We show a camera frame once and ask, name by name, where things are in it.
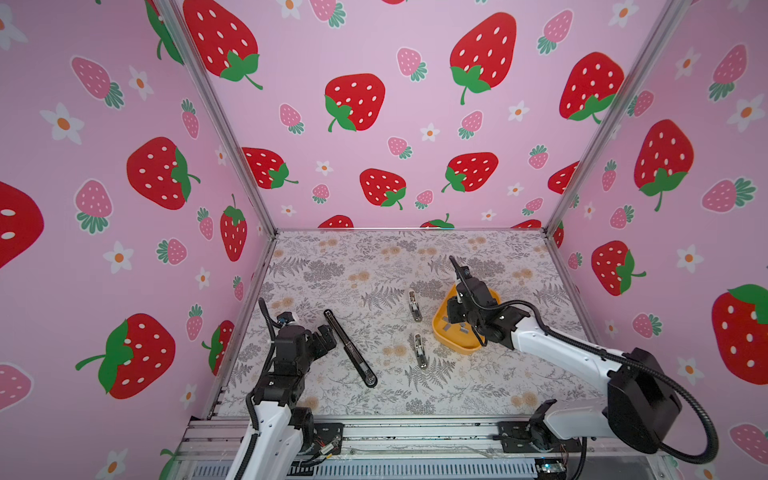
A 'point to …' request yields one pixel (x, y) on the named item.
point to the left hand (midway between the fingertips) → (318, 332)
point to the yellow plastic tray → (458, 337)
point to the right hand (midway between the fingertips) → (448, 300)
